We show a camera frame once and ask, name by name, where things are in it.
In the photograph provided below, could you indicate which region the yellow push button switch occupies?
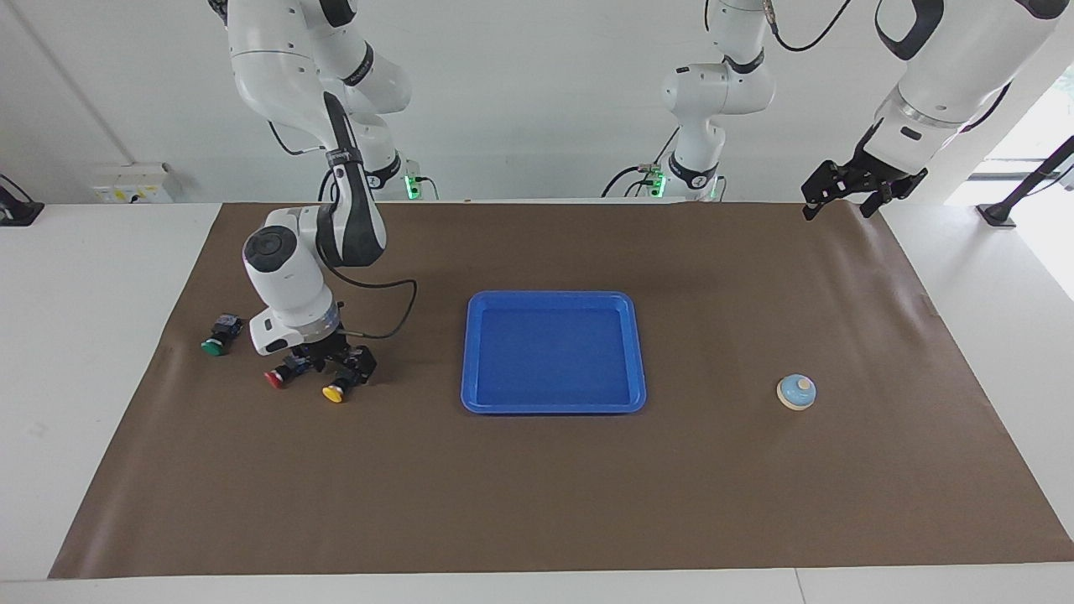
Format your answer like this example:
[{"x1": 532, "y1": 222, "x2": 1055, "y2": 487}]
[{"x1": 322, "y1": 359, "x2": 370, "y2": 404}]

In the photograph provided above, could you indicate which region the red push button switch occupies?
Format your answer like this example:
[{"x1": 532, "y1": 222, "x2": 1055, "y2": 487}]
[{"x1": 264, "y1": 352, "x2": 313, "y2": 389}]

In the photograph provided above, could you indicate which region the green push button switch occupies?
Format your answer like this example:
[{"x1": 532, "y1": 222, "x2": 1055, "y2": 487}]
[{"x1": 201, "y1": 314, "x2": 245, "y2": 357}]

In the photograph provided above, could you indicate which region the blue plastic tray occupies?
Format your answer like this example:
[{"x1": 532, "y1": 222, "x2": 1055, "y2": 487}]
[{"x1": 460, "y1": 290, "x2": 648, "y2": 415}]

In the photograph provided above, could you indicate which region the brown table mat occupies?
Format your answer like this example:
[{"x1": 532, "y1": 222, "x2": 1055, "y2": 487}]
[{"x1": 48, "y1": 199, "x2": 1074, "y2": 580}]

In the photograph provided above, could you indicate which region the black stand with pole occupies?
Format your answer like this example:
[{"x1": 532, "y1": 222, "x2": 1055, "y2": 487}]
[{"x1": 976, "y1": 134, "x2": 1074, "y2": 229}]

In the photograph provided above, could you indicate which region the small black stand foot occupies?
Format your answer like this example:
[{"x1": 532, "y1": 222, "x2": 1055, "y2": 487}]
[{"x1": 0, "y1": 174, "x2": 44, "y2": 226}]

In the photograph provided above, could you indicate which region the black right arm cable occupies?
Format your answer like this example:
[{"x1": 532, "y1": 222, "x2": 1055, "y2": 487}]
[{"x1": 268, "y1": 117, "x2": 419, "y2": 341}]

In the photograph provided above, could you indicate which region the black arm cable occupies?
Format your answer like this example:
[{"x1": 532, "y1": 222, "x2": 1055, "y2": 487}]
[
  {"x1": 268, "y1": 117, "x2": 419, "y2": 341},
  {"x1": 759, "y1": 0, "x2": 852, "y2": 53}
]

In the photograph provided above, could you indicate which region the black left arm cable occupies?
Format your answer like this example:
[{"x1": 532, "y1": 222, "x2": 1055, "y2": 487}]
[{"x1": 759, "y1": 0, "x2": 852, "y2": 53}]

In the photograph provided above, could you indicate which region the black left base cable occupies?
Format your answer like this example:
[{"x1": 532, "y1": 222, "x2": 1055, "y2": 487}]
[{"x1": 601, "y1": 124, "x2": 680, "y2": 199}]

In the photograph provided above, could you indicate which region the white wall socket box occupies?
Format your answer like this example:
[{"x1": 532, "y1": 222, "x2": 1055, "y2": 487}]
[{"x1": 91, "y1": 164, "x2": 173, "y2": 204}]

